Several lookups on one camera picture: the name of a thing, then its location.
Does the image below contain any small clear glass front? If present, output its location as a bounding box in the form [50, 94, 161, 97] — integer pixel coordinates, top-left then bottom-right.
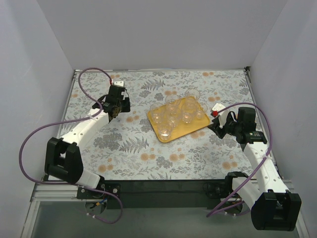
[196, 103, 208, 119]

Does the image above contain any clear glass tray front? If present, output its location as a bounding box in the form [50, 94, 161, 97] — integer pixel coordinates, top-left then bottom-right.
[158, 119, 174, 140]

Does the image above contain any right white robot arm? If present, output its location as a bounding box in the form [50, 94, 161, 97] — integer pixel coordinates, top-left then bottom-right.
[207, 103, 302, 232]

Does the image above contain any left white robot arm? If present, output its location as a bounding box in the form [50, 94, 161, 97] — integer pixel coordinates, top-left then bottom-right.
[45, 81, 130, 189]

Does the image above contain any yellow plastic tray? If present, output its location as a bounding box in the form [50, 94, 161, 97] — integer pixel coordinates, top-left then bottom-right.
[147, 97, 210, 143]

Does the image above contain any floral patterned table mat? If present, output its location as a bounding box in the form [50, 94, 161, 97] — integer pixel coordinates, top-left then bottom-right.
[59, 70, 253, 180]

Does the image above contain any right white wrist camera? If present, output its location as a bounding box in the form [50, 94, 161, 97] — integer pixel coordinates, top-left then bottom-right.
[211, 103, 229, 128]

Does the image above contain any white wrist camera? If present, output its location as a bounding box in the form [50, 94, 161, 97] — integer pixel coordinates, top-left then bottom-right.
[112, 81, 125, 88]
[211, 103, 229, 128]

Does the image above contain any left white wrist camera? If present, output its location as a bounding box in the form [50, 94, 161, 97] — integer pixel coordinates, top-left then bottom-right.
[112, 81, 125, 88]

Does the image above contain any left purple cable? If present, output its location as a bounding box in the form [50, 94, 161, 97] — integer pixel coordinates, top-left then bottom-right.
[19, 67, 124, 225]

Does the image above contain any purple cable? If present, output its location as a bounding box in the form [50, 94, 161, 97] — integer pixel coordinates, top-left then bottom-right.
[19, 67, 124, 225]
[207, 101, 273, 218]

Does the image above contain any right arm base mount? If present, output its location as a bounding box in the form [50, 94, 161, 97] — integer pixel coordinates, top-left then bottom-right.
[203, 182, 232, 199]

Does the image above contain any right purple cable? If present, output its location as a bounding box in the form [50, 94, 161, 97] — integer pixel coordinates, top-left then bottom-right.
[207, 101, 273, 218]

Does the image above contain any aluminium frame rail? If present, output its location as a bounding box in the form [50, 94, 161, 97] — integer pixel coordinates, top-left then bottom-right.
[31, 179, 298, 201]

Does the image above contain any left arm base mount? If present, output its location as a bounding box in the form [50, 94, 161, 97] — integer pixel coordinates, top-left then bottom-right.
[76, 182, 121, 200]

